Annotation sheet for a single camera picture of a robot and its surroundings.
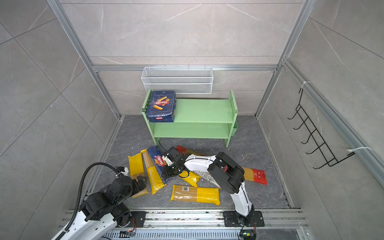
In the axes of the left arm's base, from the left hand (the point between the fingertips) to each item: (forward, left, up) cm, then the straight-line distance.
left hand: (141, 179), depth 77 cm
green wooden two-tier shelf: (+28, -31, +15) cm, 45 cm away
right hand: (+6, -10, -9) cm, 15 cm away
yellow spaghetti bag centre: (+2, -26, -7) cm, 27 cm away
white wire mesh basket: (+60, -22, +20) cm, 67 cm away
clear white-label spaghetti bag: (+3, -36, -7) cm, 36 cm away
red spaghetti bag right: (+2, -63, -6) cm, 63 cm away
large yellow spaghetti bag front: (-7, -31, -8) cm, 33 cm away
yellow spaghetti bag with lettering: (+1, -7, -8) cm, 11 cm away
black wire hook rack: (+3, -83, +24) cm, 86 cm away
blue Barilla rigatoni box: (+30, -11, +23) cm, 39 cm away
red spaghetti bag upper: (+20, -23, -7) cm, 31 cm away
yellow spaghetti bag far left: (+10, +7, -9) cm, 15 cm away
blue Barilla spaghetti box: (+15, -5, -4) cm, 17 cm away
